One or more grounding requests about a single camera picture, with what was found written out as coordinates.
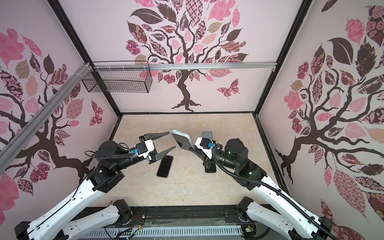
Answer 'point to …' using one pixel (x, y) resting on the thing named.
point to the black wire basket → (121, 76)
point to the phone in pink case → (165, 166)
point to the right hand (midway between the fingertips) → (192, 145)
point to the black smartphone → (212, 168)
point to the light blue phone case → (208, 134)
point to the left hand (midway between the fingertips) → (172, 140)
